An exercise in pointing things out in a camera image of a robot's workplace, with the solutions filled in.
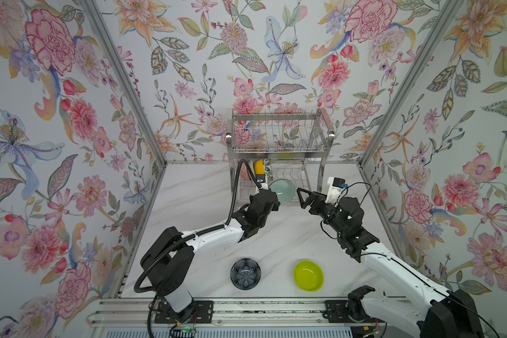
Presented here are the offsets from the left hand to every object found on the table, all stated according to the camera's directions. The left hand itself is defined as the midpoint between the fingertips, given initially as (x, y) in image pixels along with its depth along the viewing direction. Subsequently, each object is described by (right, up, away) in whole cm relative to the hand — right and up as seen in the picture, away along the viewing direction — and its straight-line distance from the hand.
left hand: (276, 189), depth 83 cm
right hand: (+9, 0, -6) cm, 11 cm away
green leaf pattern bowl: (-2, +10, +30) cm, 31 cm away
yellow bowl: (-6, +11, +21) cm, 24 cm away
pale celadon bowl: (+3, 0, +1) cm, 3 cm away
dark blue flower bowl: (-12, -33, -1) cm, 35 cm away
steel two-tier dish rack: (+5, +19, +40) cm, 45 cm away
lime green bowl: (+12, -34, -1) cm, 36 cm away
